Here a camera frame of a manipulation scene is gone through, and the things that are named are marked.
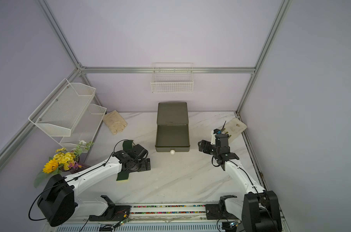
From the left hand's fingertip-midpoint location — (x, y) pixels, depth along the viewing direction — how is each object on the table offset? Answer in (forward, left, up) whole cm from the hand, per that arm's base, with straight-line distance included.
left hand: (141, 168), depth 84 cm
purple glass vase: (-6, +25, +16) cm, 31 cm away
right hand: (+12, -38, +6) cm, 40 cm away
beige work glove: (+40, +29, -4) cm, 50 cm away
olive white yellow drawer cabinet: (+28, -18, +15) cm, 36 cm away
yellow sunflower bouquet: (-4, +32, +20) cm, 38 cm away
